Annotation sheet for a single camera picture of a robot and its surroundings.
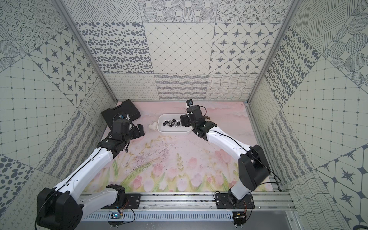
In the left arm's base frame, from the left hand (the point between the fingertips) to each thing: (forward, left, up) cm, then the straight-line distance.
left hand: (134, 126), depth 82 cm
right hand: (+7, -33, +1) cm, 34 cm away
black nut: (+15, -13, -18) cm, 27 cm away
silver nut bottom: (+18, -17, -18) cm, 31 cm away
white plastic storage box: (+11, -12, -19) cm, 25 cm away
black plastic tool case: (+18, +27, -13) cm, 36 cm away
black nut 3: (+18, -20, -17) cm, 32 cm away
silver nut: (+14, -22, -18) cm, 31 cm away
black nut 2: (+17, -15, -18) cm, 29 cm away
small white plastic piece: (+11, -7, -15) cm, 20 cm away
